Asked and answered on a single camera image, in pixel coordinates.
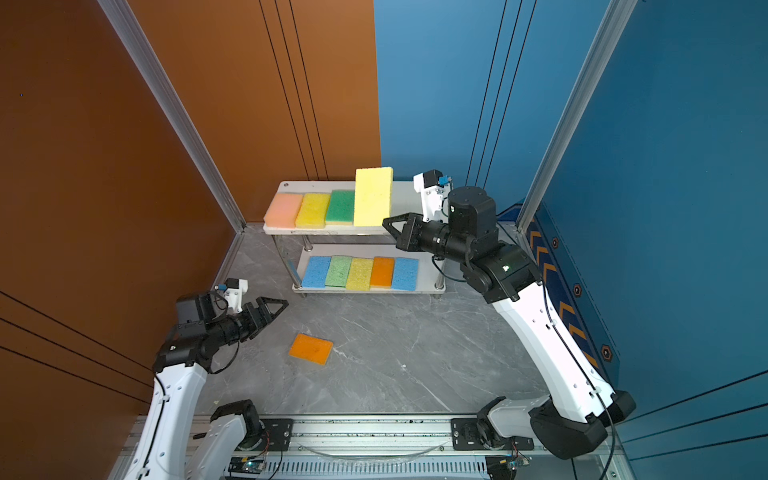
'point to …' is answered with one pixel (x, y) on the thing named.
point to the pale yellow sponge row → (359, 275)
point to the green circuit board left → (247, 464)
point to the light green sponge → (338, 272)
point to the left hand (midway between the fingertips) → (281, 307)
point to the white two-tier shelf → (332, 238)
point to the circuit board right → (504, 467)
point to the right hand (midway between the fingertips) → (380, 221)
